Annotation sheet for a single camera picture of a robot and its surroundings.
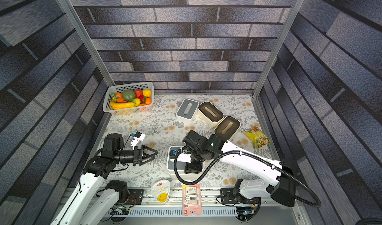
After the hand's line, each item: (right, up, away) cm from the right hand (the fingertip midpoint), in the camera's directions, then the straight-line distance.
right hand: (185, 163), depth 70 cm
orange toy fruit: (-30, +32, +39) cm, 59 cm away
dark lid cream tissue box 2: (+27, +14, +24) cm, 39 cm away
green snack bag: (+44, +9, +20) cm, 49 cm away
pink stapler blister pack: (+3, -19, +1) cm, 19 cm away
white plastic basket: (-48, +41, +44) cm, 77 cm away
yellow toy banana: (-51, +28, +31) cm, 66 cm away
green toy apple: (-37, +32, +34) cm, 59 cm away
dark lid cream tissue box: (+14, +23, +31) cm, 41 cm away
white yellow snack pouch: (-12, -12, -2) cm, 16 cm away
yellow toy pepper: (-33, +39, +44) cm, 67 cm away
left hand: (-14, +4, -4) cm, 15 cm away
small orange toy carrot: (-51, +33, +39) cm, 73 cm away
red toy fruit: (-38, +37, +42) cm, 68 cm away
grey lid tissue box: (0, +25, +36) cm, 44 cm away
